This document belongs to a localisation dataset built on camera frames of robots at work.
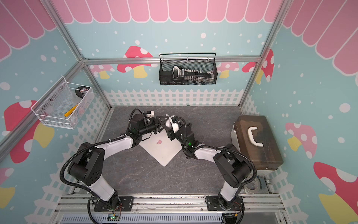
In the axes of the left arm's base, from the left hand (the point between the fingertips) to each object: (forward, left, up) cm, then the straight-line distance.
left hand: (169, 122), depth 84 cm
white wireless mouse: (-2, 0, +1) cm, 2 cm away
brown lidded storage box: (-10, -48, +1) cm, 49 cm away
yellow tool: (-5, +50, +14) cm, 52 cm away
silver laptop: (-6, +7, -20) cm, 22 cm away
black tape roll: (+11, +51, +14) cm, 54 cm away
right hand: (-1, +1, -1) cm, 2 cm away
